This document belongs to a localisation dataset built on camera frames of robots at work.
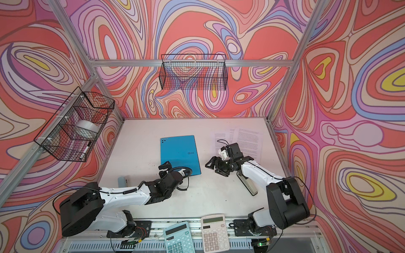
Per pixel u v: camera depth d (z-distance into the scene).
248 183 0.84
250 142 1.08
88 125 0.74
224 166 0.75
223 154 0.82
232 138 1.08
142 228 0.73
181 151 1.02
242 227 0.72
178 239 0.69
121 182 0.83
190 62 0.88
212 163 0.78
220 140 0.73
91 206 0.43
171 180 0.64
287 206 0.43
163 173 0.75
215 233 0.71
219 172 0.77
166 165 0.79
